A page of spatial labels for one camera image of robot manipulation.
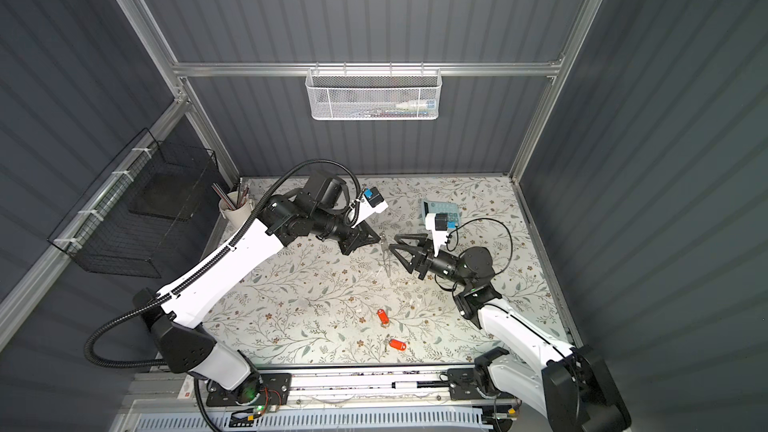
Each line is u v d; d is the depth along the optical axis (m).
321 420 0.77
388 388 0.75
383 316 0.85
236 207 1.02
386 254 0.68
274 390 0.73
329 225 0.58
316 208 0.54
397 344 0.81
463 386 0.74
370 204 0.60
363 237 0.60
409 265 0.65
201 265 0.43
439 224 0.62
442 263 0.65
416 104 0.91
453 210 1.10
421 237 0.69
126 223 0.72
